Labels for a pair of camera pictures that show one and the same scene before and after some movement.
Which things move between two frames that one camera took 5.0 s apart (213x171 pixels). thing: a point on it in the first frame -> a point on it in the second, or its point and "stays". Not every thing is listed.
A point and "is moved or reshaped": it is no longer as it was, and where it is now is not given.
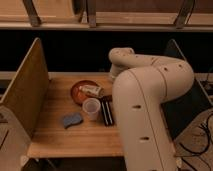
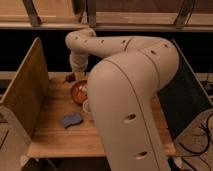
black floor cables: x=203 y=125 stays
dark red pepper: x=107 y=98 is moved or reshaped
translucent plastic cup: x=92 y=107 stays
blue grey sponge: x=72 y=119 stays
